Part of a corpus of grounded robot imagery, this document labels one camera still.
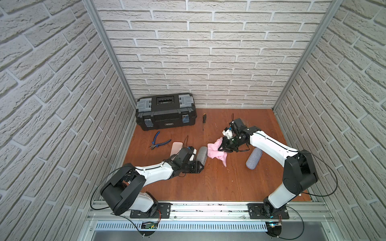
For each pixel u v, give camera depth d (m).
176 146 0.97
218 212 0.76
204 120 1.13
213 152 0.83
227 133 0.83
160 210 0.73
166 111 0.95
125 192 0.43
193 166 0.76
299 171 0.45
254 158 0.89
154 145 0.97
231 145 0.75
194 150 0.83
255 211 0.73
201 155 0.89
